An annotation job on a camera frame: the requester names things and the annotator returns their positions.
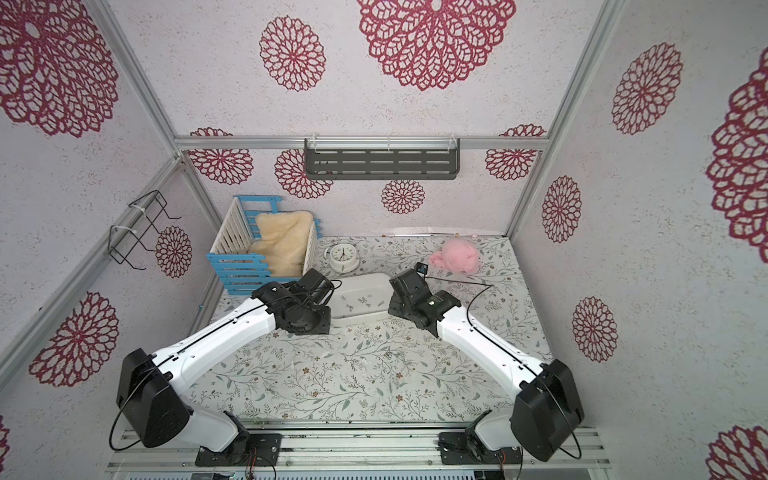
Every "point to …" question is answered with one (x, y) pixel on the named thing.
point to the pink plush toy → (458, 256)
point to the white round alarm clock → (343, 257)
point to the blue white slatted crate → (242, 271)
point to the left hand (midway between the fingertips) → (322, 327)
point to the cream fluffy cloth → (283, 240)
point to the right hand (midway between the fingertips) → (405, 304)
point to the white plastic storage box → (360, 296)
